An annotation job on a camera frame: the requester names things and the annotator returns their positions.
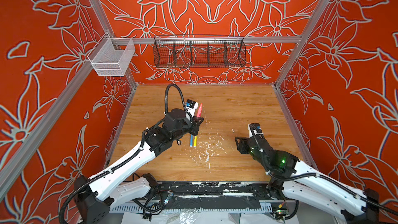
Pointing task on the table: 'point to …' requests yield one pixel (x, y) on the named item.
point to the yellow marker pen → (195, 141)
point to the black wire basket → (199, 51)
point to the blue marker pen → (191, 143)
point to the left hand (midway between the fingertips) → (201, 117)
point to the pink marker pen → (199, 111)
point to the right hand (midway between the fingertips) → (235, 138)
